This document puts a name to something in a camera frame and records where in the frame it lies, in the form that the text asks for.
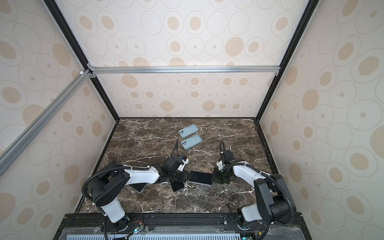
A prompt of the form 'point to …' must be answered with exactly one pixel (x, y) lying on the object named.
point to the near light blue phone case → (191, 142)
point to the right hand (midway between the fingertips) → (212, 180)
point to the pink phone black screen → (201, 177)
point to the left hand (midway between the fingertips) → (194, 177)
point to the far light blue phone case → (188, 131)
